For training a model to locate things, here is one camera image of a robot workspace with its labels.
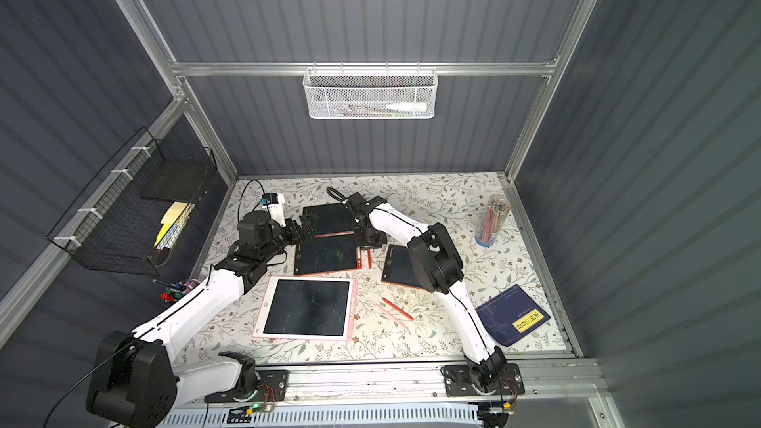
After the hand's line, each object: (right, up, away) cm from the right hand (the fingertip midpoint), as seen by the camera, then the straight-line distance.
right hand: (369, 246), depth 100 cm
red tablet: (-14, -2, -1) cm, 14 cm away
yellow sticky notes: (-48, +11, -27) cm, 56 cm away
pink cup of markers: (-50, -9, -23) cm, 56 cm away
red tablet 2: (+10, -7, -2) cm, 12 cm away
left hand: (-16, +10, -18) cm, 26 cm away
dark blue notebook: (+41, -17, -17) cm, 48 cm away
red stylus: (0, -4, -2) cm, 4 cm away
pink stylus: (+8, -19, -15) cm, 26 cm away
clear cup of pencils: (+38, +13, -13) cm, 42 cm away
